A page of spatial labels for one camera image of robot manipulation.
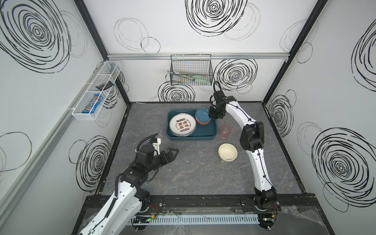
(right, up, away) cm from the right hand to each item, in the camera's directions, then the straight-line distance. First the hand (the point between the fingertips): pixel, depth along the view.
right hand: (207, 116), depth 102 cm
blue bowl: (-4, 0, -1) cm, 4 cm away
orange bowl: (-3, -6, +1) cm, 7 cm away
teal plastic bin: (-3, -11, -2) cm, 12 cm away
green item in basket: (-5, +22, -15) cm, 27 cm away
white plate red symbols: (-18, -6, +1) cm, 19 cm away
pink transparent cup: (+12, -10, -2) cm, 16 cm away
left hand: (-20, -20, -26) cm, 38 cm away
